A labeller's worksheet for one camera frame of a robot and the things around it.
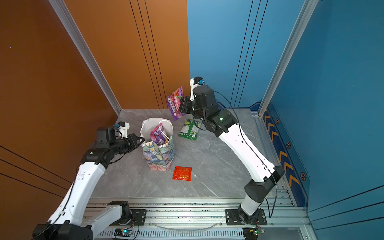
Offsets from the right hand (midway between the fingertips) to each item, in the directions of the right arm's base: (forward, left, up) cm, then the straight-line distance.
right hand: (178, 99), depth 65 cm
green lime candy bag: (+16, -2, -40) cm, 43 cm away
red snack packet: (-15, +1, -43) cm, 45 cm away
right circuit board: (-44, -33, -45) cm, 71 cm away
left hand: (-6, +19, -19) cm, 28 cm away
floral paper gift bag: (-13, +12, -28) cm, 33 cm away
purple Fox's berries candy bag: (-2, +14, -24) cm, 28 cm away
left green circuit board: (-43, +28, -45) cm, 69 cm away
